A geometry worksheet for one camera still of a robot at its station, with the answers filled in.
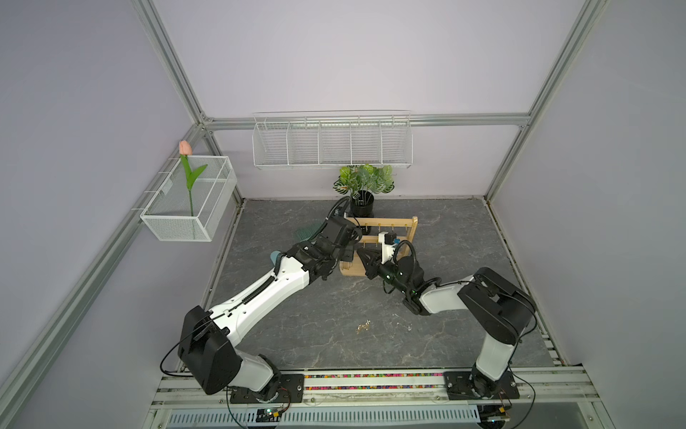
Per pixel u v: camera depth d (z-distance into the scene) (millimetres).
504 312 490
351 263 711
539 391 741
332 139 1056
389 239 754
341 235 593
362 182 938
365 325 852
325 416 1577
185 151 790
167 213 720
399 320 862
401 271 692
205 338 428
